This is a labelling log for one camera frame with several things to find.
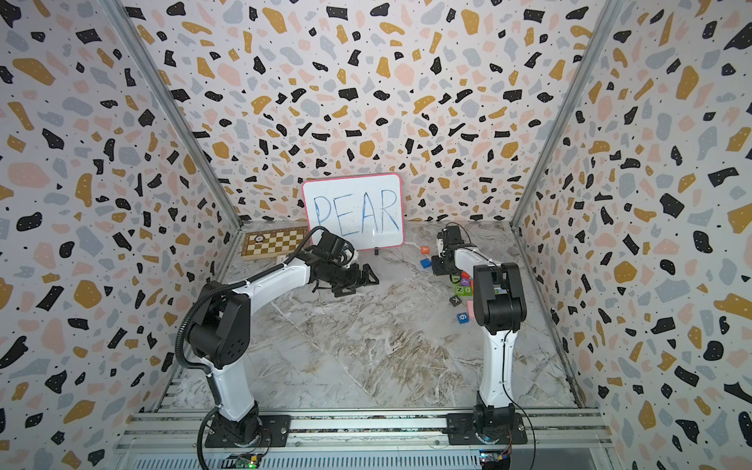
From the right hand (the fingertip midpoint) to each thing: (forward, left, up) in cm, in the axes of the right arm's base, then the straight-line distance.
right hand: (443, 265), depth 107 cm
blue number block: (-21, -5, -1) cm, 21 cm away
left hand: (-16, +24, +11) cm, 31 cm away
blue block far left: (+1, +6, 0) cm, 6 cm away
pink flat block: (-26, -4, +15) cm, 30 cm away
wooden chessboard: (+6, +63, +4) cm, 63 cm away
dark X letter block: (-15, -3, 0) cm, 15 cm away
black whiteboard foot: (+5, +25, +2) cm, 25 cm away
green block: (-11, -6, 0) cm, 13 cm away
